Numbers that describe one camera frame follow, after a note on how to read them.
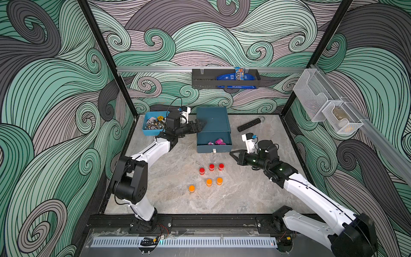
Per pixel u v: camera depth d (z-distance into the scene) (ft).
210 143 2.71
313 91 2.56
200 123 2.52
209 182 2.81
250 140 2.25
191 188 2.73
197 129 2.49
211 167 2.95
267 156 1.88
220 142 2.74
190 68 3.08
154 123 3.68
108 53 2.87
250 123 3.64
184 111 2.56
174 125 2.24
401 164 1.64
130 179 1.50
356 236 1.21
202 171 2.89
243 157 2.16
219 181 2.80
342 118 2.10
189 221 2.46
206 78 3.12
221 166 2.96
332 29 2.54
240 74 2.95
